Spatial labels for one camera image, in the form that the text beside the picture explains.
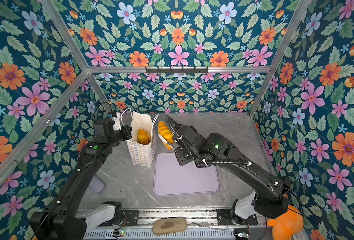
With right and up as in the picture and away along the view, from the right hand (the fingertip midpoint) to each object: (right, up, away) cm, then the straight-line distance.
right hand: (179, 152), depth 63 cm
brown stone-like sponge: (-7, -35, +6) cm, 37 cm away
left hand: (-24, +13, +12) cm, 30 cm away
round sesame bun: (-25, +5, +30) cm, 39 cm away
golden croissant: (-8, +9, +8) cm, 14 cm away
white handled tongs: (-7, +5, +4) cm, 9 cm away
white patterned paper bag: (-27, +18, +7) cm, 34 cm away
